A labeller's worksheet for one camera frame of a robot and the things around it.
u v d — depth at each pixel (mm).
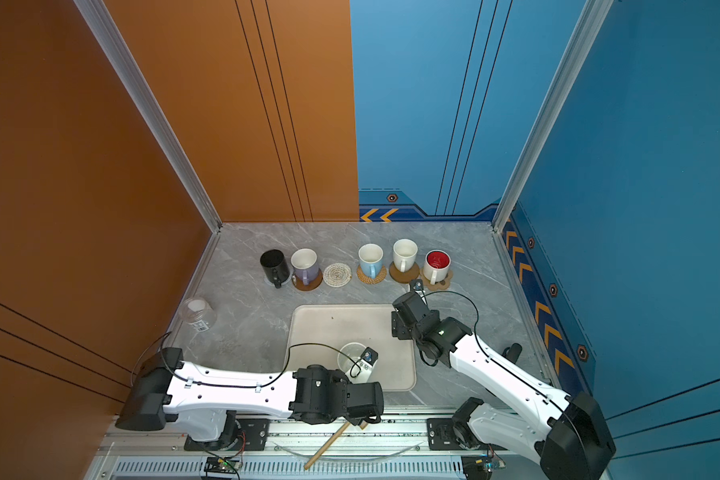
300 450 728
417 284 706
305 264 1025
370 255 998
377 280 1018
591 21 701
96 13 687
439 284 1021
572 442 382
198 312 942
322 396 489
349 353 613
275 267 971
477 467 703
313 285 1010
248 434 736
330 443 724
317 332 937
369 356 628
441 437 724
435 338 552
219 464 710
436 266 973
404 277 1046
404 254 973
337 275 1050
